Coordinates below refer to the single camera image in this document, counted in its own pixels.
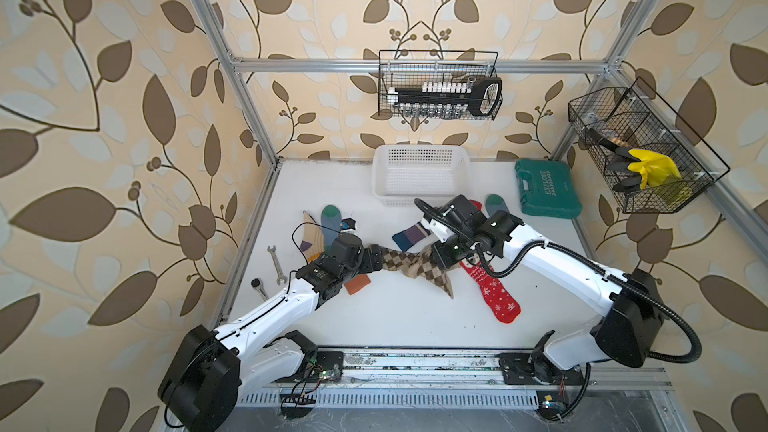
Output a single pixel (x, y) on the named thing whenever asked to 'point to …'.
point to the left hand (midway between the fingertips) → (369, 249)
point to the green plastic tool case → (547, 188)
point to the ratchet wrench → (257, 284)
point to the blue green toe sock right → (494, 204)
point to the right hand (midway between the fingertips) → (431, 258)
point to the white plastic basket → (404, 173)
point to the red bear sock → (503, 305)
